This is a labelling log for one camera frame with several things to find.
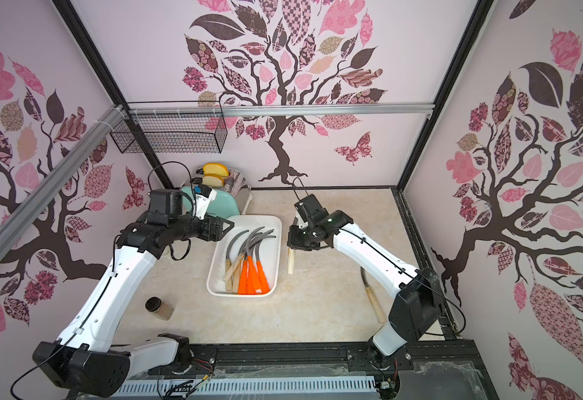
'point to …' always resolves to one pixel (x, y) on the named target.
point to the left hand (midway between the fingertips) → (222, 227)
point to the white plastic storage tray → (268, 252)
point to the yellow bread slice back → (215, 168)
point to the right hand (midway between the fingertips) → (287, 241)
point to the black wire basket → (173, 133)
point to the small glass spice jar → (162, 309)
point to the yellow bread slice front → (212, 180)
